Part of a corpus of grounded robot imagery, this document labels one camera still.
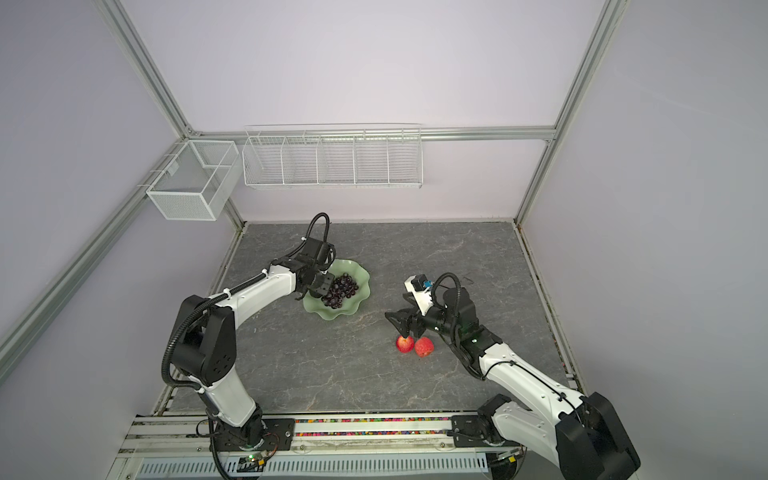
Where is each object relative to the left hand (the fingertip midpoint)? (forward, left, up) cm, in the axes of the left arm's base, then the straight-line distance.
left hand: (321, 281), depth 93 cm
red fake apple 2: (-22, -30, -3) cm, 37 cm away
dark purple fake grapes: (0, -6, -3) cm, 7 cm away
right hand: (-15, -23, +9) cm, 29 cm away
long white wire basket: (+40, -21, +18) cm, 49 cm away
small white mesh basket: (+31, +40, +17) cm, 53 cm away
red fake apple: (-20, -25, -5) cm, 33 cm away
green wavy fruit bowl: (+6, -5, -1) cm, 8 cm away
